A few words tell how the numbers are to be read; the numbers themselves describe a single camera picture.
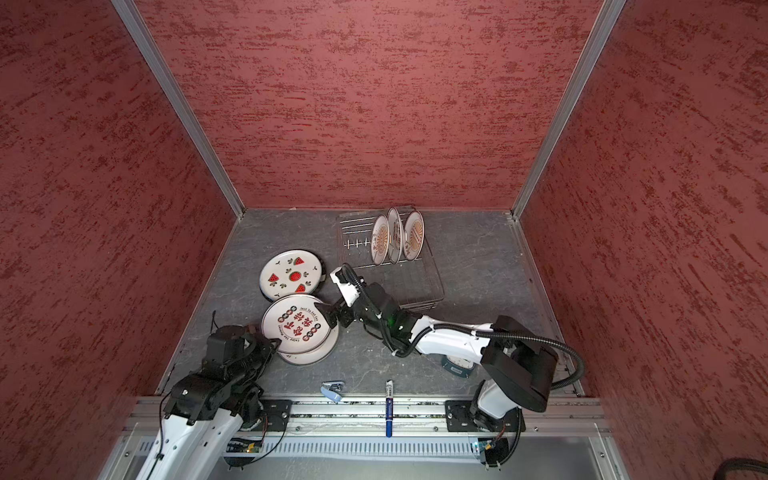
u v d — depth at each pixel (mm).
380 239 1014
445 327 521
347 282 645
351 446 710
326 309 657
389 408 745
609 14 710
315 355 828
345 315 680
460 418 742
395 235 1012
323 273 976
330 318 682
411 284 997
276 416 730
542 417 757
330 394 762
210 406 525
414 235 1019
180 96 873
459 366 789
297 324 834
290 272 984
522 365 430
